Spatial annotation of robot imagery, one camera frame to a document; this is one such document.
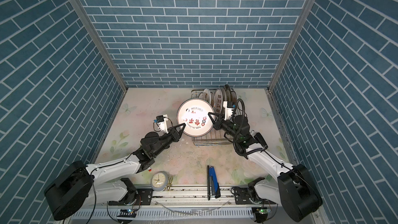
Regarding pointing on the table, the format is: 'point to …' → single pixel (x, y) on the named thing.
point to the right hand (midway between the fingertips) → (207, 113)
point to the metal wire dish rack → (215, 138)
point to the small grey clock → (159, 181)
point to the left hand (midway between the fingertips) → (186, 126)
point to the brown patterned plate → (233, 96)
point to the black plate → (228, 93)
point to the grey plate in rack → (223, 98)
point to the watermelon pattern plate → (207, 94)
